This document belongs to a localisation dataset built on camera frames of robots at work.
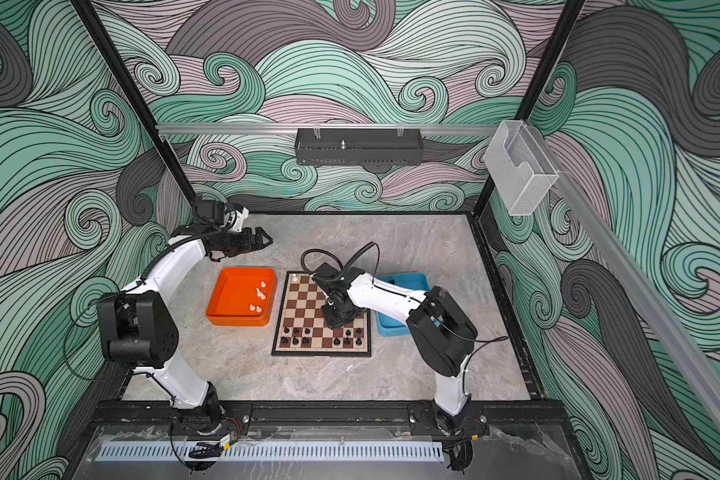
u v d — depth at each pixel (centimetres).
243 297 97
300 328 88
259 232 82
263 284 98
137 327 46
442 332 47
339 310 73
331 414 74
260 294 95
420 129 93
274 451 70
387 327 84
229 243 76
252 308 92
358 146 95
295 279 98
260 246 80
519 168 79
